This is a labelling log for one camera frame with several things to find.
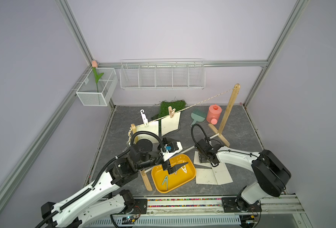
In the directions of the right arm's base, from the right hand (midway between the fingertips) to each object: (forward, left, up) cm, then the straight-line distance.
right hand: (207, 155), depth 91 cm
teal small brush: (+36, +2, -2) cm, 36 cm away
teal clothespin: (-15, +27, +1) cm, 31 cm away
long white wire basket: (+49, +31, +29) cm, 64 cm away
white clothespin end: (-8, +16, +1) cm, 18 cm away
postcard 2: (-12, -6, 0) cm, 14 cm away
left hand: (-12, +19, +30) cm, 37 cm away
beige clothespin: (-20, +21, +28) cm, 40 cm away
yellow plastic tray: (-12, +32, 0) cm, 34 cm away
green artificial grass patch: (+45, +18, +1) cm, 49 cm away
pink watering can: (+28, -7, +9) cm, 30 cm away
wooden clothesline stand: (+16, -11, 0) cm, 19 cm away
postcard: (-13, +3, -2) cm, 13 cm away
